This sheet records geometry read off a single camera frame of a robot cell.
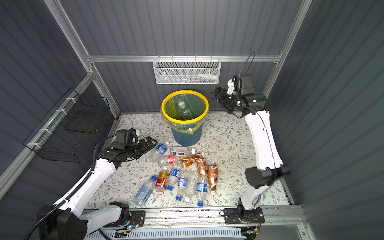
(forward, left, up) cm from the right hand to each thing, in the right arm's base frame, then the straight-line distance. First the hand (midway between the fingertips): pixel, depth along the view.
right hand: (215, 101), depth 69 cm
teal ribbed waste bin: (+6, +16, -41) cm, 44 cm away
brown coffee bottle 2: (-16, +6, -36) cm, 40 cm away
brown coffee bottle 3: (-22, 0, -36) cm, 42 cm away
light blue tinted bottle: (-31, +36, -35) cm, 59 cm away
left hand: (-10, +33, -21) cm, 41 cm away
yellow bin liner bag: (+17, +17, -21) cm, 32 cm away
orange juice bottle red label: (-25, +28, -34) cm, 51 cm away
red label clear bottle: (-13, +24, -35) cm, 44 cm away
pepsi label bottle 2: (-27, +17, -35) cm, 47 cm away
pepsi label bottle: (-22, +22, -35) cm, 47 cm away
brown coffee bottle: (-13, +15, -35) cm, 40 cm away
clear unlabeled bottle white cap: (-23, +12, -35) cm, 44 cm away
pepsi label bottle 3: (-30, +7, -34) cm, 46 cm away
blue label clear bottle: (-6, +32, -35) cm, 48 cm away
